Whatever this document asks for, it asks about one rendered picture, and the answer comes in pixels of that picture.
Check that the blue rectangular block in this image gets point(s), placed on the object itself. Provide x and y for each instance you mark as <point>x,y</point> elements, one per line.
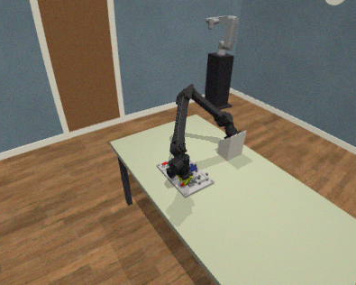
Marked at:
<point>193,167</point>

